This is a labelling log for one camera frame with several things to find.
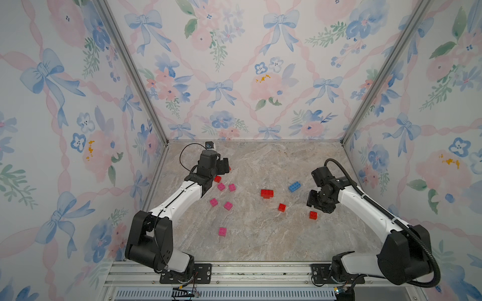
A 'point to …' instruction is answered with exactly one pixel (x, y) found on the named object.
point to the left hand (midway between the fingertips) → (219, 159)
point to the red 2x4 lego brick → (267, 194)
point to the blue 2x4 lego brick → (294, 187)
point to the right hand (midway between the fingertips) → (313, 204)
